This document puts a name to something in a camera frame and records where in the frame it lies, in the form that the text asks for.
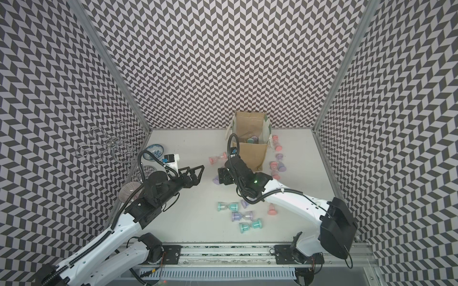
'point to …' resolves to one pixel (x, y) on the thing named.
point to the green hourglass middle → (232, 206)
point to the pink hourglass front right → (272, 211)
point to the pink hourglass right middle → (274, 166)
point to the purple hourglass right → (281, 168)
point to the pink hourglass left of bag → (222, 157)
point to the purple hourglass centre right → (244, 204)
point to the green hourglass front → (244, 227)
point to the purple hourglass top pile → (255, 139)
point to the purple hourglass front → (237, 216)
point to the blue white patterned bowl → (156, 150)
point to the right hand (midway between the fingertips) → (228, 172)
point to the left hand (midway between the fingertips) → (197, 169)
